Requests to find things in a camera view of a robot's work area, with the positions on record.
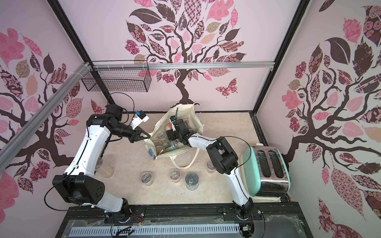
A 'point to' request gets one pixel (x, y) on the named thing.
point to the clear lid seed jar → (162, 136)
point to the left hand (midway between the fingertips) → (146, 139)
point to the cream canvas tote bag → (158, 145)
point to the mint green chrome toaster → (265, 173)
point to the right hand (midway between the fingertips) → (171, 128)
